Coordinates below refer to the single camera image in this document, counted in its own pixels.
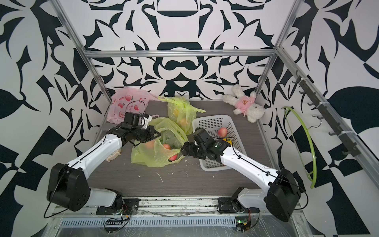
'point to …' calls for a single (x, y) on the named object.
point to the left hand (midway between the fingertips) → (159, 132)
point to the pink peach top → (222, 132)
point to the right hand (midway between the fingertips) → (185, 149)
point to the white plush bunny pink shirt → (245, 104)
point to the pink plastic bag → (128, 99)
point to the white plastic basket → (212, 124)
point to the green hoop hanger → (311, 143)
